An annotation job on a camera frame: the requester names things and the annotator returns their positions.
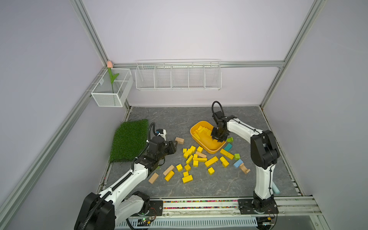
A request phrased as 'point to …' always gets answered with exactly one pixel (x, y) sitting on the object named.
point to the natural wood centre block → (201, 155)
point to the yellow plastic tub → (201, 132)
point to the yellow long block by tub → (227, 154)
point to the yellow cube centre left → (179, 167)
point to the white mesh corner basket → (111, 89)
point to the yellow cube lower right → (225, 164)
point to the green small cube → (236, 156)
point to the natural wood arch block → (245, 169)
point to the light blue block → (237, 164)
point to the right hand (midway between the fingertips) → (213, 137)
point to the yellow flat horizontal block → (200, 159)
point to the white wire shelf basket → (178, 76)
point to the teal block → (228, 147)
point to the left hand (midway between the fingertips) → (175, 143)
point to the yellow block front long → (169, 176)
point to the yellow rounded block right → (222, 159)
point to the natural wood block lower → (153, 178)
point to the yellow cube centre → (188, 167)
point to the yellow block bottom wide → (187, 179)
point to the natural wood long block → (168, 169)
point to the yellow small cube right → (211, 170)
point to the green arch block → (230, 140)
